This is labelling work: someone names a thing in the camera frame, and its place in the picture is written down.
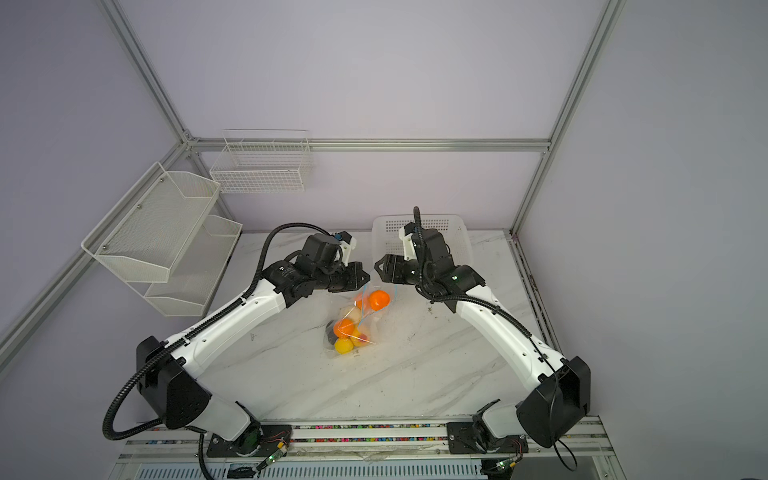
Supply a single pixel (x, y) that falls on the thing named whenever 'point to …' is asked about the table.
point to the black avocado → (331, 335)
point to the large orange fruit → (344, 327)
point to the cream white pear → (354, 315)
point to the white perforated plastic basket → (386, 238)
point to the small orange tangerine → (379, 300)
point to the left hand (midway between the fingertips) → (369, 279)
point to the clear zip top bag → (366, 330)
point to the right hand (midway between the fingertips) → (381, 265)
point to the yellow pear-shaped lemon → (343, 346)
